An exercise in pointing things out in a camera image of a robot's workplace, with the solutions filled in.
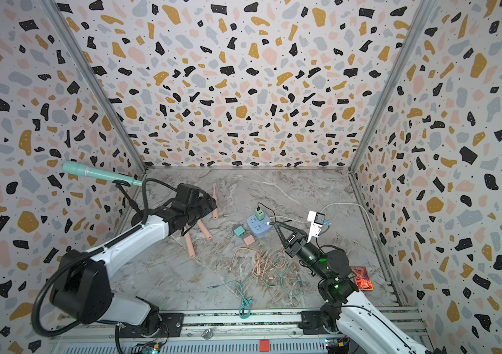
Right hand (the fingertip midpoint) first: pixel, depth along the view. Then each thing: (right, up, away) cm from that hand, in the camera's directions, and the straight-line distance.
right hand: (279, 228), depth 63 cm
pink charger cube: (-11, -10, +29) cm, 33 cm away
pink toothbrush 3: (-36, -12, +28) cm, 47 cm away
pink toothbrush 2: (-31, -7, +32) cm, 44 cm away
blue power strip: (-7, -6, +32) cm, 33 cm away
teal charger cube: (-15, -7, +32) cm, 36 cm away
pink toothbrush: (-22, +3, +16) cm, 27 cm away
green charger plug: (-7, 0, +31) cm, 32 cm away
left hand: (-24, +5, +24) cm, 34 cm away
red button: (-4, -40, +9) cm, 41 cm away
